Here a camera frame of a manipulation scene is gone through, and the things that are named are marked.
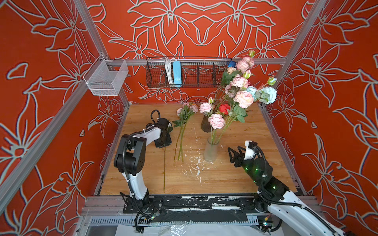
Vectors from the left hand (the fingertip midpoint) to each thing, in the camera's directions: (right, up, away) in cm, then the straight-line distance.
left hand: (166, 143), depth 97 cm
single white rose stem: (+2, +9, +4) cm, 10 cm away
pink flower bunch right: (+11, +21, +11) cm, 26 cm away
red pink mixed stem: (+28, +16, -29) cm, 44 cm away
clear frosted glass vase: (+28, -1, -13) cm, 31 cm away
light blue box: (+8, +40, -5) cm, 41 cm away
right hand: (+37, +2, -21) cm, 43 cm away
